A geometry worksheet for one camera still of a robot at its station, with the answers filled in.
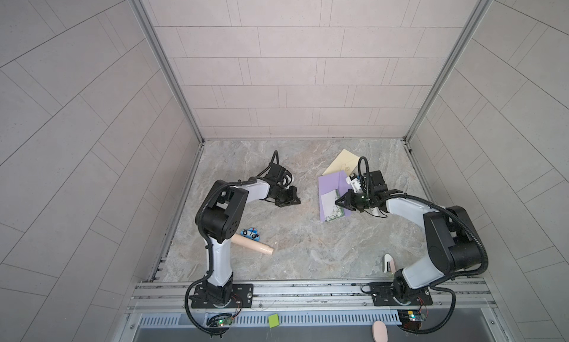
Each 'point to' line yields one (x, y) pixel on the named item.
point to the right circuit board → (411, 319)
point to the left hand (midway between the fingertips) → (305, 197)
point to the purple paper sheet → (330, 182)
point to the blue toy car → (251, 233)
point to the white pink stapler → (387, 257)
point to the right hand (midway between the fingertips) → (335, 202)
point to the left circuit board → (218, 320)
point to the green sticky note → (273, 320)
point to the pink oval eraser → (379, 332)
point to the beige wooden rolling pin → (252, 243)
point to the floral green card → (331, 210)
